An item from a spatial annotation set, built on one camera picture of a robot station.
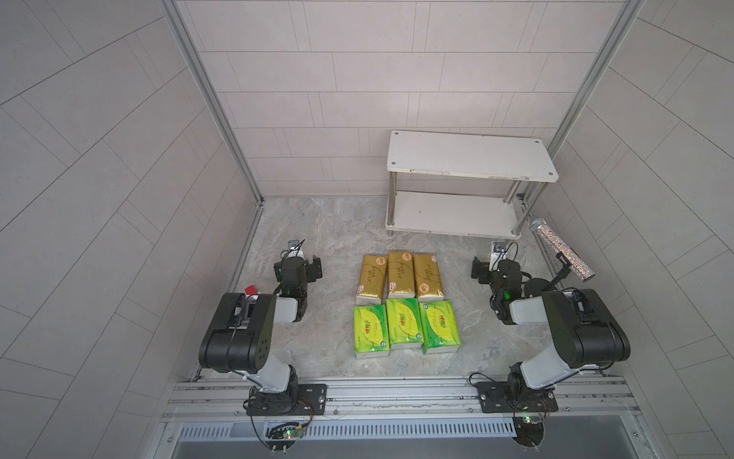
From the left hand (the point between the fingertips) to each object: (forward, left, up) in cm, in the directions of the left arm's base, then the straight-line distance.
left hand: (304, 253), depth 95 cm
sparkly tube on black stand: (-12, -76, +17) cm, 79 cm away
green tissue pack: (-26, -23, +2) cm, 35 cm away
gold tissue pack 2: (-10, -32, +3) cm, 33 cm away
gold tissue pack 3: (-11, -40, +3) cm, 42 cm away
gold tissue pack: (-12, -23, +3) cm, 26 cm away
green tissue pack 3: (-25, -42, +3) cm, 49 cm away
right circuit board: (-48, -62, -4) cm, 78 cm away
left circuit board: (-49, -3, -3) cm, 49 cm away
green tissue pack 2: (-25, -32, +2) cm, 41 cm away
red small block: (-12, +15, -3) cm, 20 cm away
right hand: (0, -62, +1) cm, 62 cm away
